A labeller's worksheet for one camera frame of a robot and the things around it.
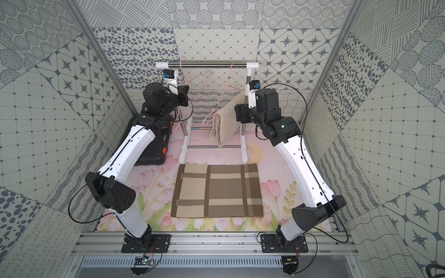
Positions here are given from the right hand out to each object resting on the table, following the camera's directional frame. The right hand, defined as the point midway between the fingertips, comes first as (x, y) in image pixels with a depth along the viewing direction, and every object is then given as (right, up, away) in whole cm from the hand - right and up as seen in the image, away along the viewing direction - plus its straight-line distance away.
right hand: (243, 109), depth 69 cm
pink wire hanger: (-11, +14, +38) cm, 42 cm away
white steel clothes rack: (-32, -17, +35) cm, 50 cm away
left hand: (-27, +13, +3) cm, 30 cm away
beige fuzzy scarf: (-8, -5, +12) cm, 16 cm away
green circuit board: (-42, -63, +1) cm, 76 cm away
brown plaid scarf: (-12, -41, +23) cm, 49 cm away
